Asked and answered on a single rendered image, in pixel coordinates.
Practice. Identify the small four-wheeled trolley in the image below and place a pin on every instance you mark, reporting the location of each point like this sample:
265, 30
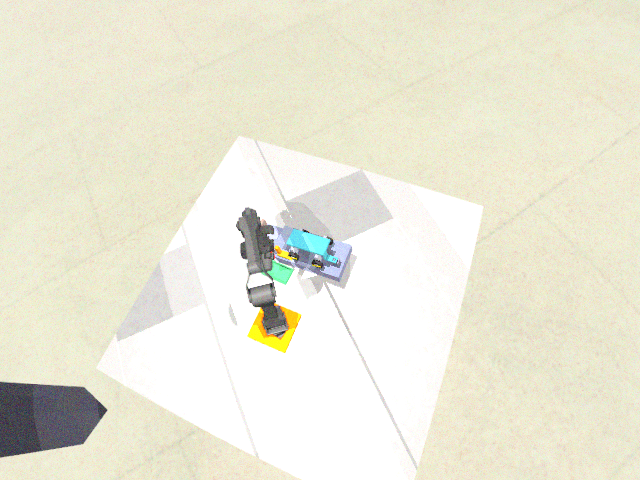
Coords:
302, 239

